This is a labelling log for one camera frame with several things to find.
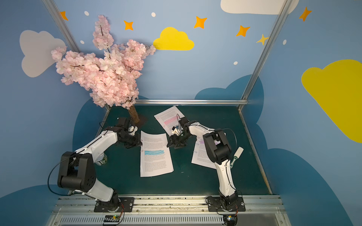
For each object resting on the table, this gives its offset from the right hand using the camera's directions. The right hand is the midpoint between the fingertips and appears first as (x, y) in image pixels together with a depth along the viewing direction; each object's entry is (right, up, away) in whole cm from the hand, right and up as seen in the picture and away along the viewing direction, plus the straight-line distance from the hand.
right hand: (173, 145), depth 94 cm
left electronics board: (-31, -35, -21) cm, 51 cm away
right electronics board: (+32, -36, -21) cm, 52 cm away
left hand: (-20, +3, -4) cm, 21 cm away
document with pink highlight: (-5, +18, +21) cm, 28 cm away
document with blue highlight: (-12, -8, -2) cm, 14 cm away
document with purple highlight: (+18, -7, -1) cm, 20 cm away
